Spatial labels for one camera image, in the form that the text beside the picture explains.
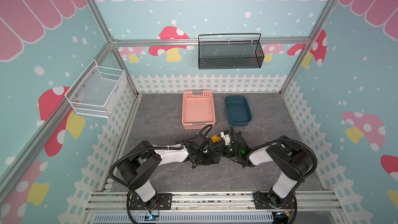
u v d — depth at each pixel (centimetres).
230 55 93
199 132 73
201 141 71
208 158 78
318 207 74
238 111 112
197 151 70
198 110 112
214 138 94
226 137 85
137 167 45
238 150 73
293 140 49
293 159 49
